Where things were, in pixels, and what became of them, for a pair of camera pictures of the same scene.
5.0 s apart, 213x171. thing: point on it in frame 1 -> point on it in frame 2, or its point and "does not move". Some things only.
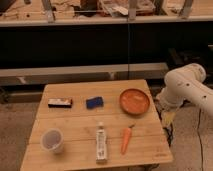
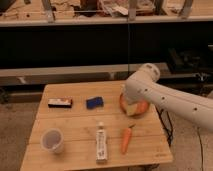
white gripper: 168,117 -> 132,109
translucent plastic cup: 52,140 does not move
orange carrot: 127,132 does not move
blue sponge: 94,103 does not move
